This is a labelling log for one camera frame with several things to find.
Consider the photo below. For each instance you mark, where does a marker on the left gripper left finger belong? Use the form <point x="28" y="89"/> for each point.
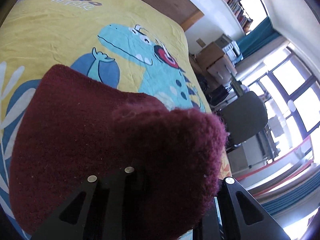
<point x="97" y="209"/>

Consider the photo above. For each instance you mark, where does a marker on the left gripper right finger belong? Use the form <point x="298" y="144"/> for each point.
<point x="235" y="214"/>

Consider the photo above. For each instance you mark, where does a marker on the maroon knit sweater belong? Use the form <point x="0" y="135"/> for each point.
<point x="75" y="127"/>

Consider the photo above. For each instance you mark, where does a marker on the white desk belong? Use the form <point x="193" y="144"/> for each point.
<point x="253" y="153"/>

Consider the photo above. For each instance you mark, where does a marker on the dark office chair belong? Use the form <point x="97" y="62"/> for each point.
<point x="243" y="118"/>

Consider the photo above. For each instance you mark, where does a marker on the black bag on floor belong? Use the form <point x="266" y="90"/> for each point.
<point x="217" y="96"/>

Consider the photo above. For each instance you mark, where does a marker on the wooden drawer nightstand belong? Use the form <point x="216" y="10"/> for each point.
<point x="214" y="61"/>

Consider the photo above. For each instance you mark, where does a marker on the white printer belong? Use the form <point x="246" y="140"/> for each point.
<point x="230" y="48"/>

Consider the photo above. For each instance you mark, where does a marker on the teal curtain right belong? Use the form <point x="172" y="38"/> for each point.
<point x="262" y="35"/>

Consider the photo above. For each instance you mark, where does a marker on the yellow dinosaur bedspread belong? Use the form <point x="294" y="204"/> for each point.
<point x="149" y="54"/>

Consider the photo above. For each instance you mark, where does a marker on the row of books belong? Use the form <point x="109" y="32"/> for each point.
<point x="240" y="13"/>

